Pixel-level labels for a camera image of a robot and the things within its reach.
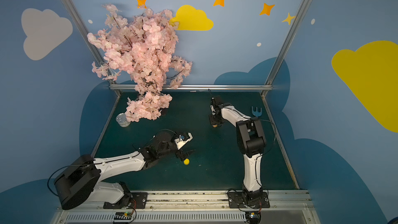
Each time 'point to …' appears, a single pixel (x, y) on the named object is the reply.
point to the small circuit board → (123, 215)
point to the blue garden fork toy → (256, 113)
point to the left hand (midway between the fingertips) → (191, 139)
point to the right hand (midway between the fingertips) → (217, 119)
